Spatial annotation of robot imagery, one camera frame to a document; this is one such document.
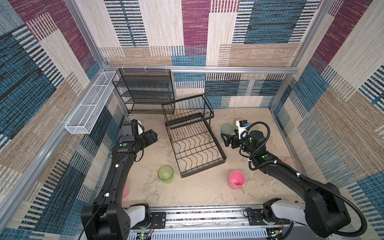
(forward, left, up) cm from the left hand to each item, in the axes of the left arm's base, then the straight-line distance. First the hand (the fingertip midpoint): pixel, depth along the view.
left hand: (152, 134), depth 81 cm
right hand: (+1, -41, -2) cm, 41 cm away
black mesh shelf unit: (+42, +12, -5) cm, 44 cm away
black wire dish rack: (+4, -23, -18) cm, 30 cm away
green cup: (-14, -6, -20) cm, 25 cm away
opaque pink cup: (-18, -46, -19) cm, 53 cm away
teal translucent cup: (+12, -44, -11) cm, 47 cm away
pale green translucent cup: (-6, -50, +11) cm, 51 cm away
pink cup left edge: (-22, +16, -22) cm, 35 cm away
